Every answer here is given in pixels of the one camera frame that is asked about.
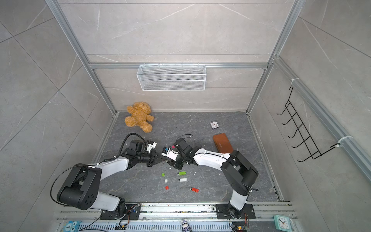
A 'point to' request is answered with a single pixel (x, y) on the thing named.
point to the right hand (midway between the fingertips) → (173, 161)
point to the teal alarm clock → (283, 223)
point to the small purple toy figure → (185, 226)
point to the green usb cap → (163, 174)
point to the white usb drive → (183, 180)
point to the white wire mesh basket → (171, 78)
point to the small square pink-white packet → (214, 124)
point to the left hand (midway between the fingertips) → (167, 157)
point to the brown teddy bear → (140, 111)
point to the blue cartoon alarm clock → (72, 226)
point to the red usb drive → (194, 189)
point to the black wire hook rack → (308, 143)
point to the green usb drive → (182, 173)
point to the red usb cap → (166, 187)
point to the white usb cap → (165, 181)
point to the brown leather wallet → (222, 143)
